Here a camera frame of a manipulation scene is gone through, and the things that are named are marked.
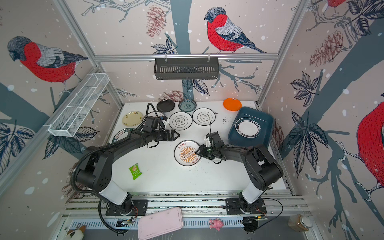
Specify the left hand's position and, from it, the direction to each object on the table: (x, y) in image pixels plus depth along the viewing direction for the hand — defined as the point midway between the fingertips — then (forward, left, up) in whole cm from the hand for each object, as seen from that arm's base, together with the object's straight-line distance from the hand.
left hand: (174, 134), depth 89 cm
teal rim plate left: (+9, +39, -12) cm, 42 cm away
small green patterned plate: (+35, -6, -10) cm, 37 cm away
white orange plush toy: (-46, +40, -9) cm, 62 cm away
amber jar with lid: (-44, -57, -2) cm, 72 cm away
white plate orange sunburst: (-7, -6, -11) cm, 15 cm away
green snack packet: (-18, +22, -11) cm, 31 cm away
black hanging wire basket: (+34, +6, +23) cm, 41 cm away
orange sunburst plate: (+28, +21, -12) cm, 37 cm away
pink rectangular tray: (-43, +6, -8) cm, 45 cm away
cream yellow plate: (+23, +35, -12) cm, 43 cm away
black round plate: (+37, +12, -12) cm, 41 cm away
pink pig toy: (-43, -23, -9) cm, 50 cm away
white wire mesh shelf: (-1, +49, +19) cm, 53 cm away
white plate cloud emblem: (+19, -2, -11) cm, 23 cm away
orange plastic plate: (+35, -44, -10) cm, 57 cm away
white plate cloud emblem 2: (+23, -19, -10) cm, 32 cm away
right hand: (-8, -14, -10) cm, 19 cm away
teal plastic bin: (+16, -65, -9) cm, 68 cm away
